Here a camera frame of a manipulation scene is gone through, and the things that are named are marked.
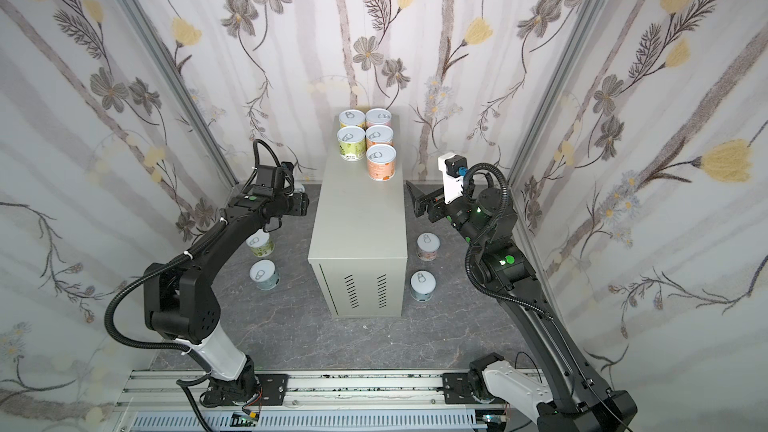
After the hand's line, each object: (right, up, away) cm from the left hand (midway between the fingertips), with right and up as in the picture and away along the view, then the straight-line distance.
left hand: (293, 190), depth 89 cm
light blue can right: (+39, -29, -2) cm, 48 cm away
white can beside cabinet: (+42, -17, +6) cm, 46 cm away
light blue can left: (-8, -26, -1) cm, 27 cm away
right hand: (+38, +2, -29) cm, 48 cm away
